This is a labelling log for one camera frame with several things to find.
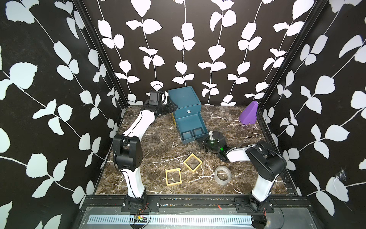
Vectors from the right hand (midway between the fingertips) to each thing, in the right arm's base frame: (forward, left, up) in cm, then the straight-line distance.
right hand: (193, 137), depth 90 cm
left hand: (+16, +11, +14) cm, 24 cm away
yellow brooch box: (-12, +1, -11) cm, 17 cm away
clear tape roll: (-20, -18, -11) cm, 29 cm away
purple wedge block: (+20, -41, -1) cm, 46 cm away
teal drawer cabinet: (+19, +4, 0) cm, 20 cm away
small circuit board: (-43, +28, -10) cm, 52 cm away
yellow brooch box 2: (-22, +12, -10) cm, 27 cm away
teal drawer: (+10, +2, -4) cm, 11 cm away
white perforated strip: (-43, +44, -9) cm, 62 cm away
